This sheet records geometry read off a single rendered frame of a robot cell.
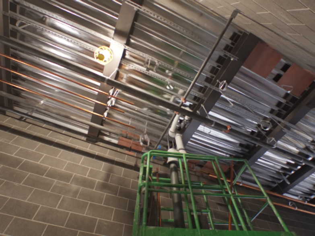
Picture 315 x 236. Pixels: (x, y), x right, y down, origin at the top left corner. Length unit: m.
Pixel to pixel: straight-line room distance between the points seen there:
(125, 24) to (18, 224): 2.97
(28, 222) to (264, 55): 4.29
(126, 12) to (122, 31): 0.25
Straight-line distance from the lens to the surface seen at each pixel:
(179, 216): 1.96
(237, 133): 2.73
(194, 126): 3.19
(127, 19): 2.59
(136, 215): 1.93
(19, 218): 2.85
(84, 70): 2.19
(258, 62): 3.31
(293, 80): 3.86
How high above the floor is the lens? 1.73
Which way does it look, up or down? 58 degrees up
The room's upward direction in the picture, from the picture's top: straight up
